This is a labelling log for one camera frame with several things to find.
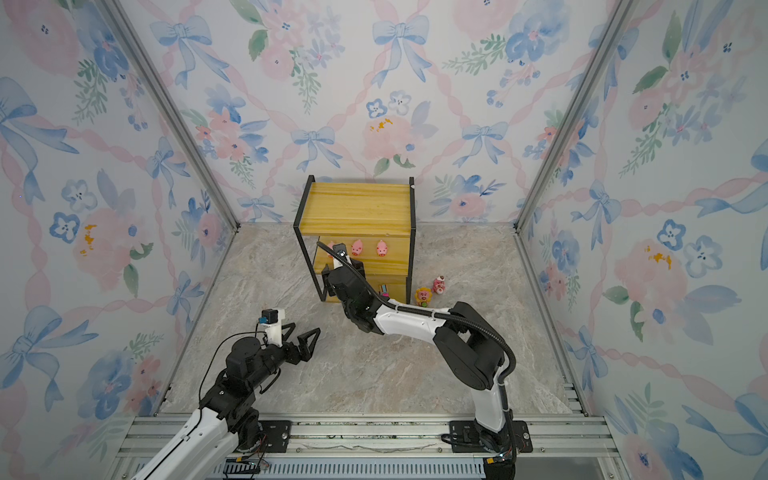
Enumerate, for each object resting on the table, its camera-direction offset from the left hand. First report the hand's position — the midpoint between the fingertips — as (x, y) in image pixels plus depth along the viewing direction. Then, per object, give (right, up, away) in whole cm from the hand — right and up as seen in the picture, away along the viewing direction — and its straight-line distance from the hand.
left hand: (307, 326), depth 81 cm
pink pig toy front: (+13, +22, +7) cm, 26 cm away
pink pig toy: (+20, +21, +7) cm, 30 cm away
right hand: (+7, +17, +5) cm, 20 cm away
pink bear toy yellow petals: (+33, +6, +14) cm, 37 cm away
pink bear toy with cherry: (+38, +9, +17) cm, 43 cm away
